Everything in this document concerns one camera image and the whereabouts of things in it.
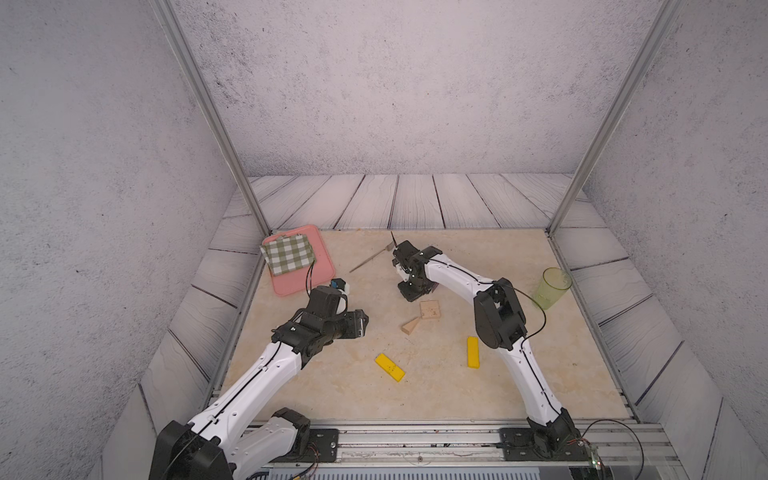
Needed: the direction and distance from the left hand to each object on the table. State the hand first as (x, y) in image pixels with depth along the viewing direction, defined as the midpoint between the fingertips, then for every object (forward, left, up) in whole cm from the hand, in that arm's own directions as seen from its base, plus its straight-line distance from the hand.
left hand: (363, 319), depth 81 cm
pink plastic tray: (+27, +18, -15) cm, 36 cm away
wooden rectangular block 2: (+9, -20, -12) cm, 25 cm away
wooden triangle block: (+4, -13, -12) cm, 18 cm away
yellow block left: (-8, -7, -12) cm, 16 cm away
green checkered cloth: (+34, +30, -12) cm, 47 cm away
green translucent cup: (+9, -55, 0) cm, 55 cm away
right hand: (+16, -15, -12) cm, 25 cm away
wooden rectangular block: (+11, -20, -12) cm, 26 cm away
